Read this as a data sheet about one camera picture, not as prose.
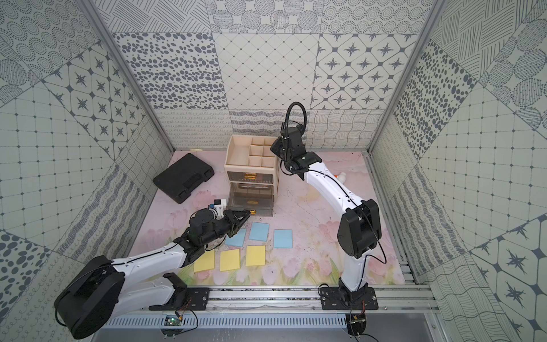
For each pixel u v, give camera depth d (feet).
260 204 2.97
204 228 2.09
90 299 1.34
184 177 3.35
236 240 2.88
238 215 2.56
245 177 2.75
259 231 2.97
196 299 2.41
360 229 1.54
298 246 2.84
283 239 2.91
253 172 2.75
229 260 2.70
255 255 2.76
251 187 3.03
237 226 2.44
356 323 2.37
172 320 2.35
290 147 2.09
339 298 2.40
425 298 2.49
